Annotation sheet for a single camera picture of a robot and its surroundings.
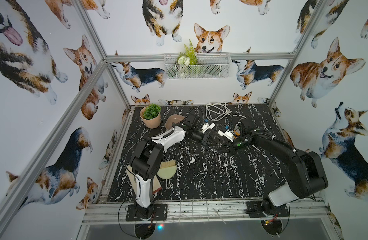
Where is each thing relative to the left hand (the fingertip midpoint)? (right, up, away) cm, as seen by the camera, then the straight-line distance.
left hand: (217, 143), depth 82 cm
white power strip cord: (+4, +20, +34) cm, 39 cm away
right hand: (+1, -3, 0) cm, 3 cm away
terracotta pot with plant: (-42, +16, +18) cm, 48 cm away
